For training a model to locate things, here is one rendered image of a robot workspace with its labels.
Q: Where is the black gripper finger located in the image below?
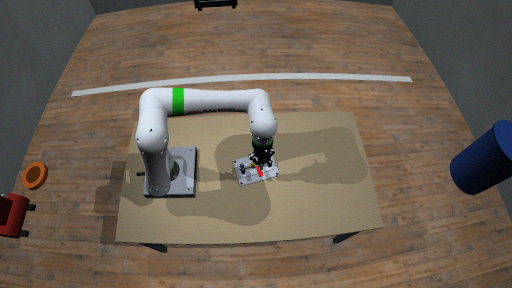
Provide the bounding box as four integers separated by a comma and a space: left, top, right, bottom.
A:
261, 148, 275, 170
248, 153, 262, 171

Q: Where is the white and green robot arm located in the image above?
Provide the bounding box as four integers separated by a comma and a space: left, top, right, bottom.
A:
135, 88, 278, 197

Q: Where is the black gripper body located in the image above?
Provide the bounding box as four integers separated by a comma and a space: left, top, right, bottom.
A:
253, 150, 271, 158

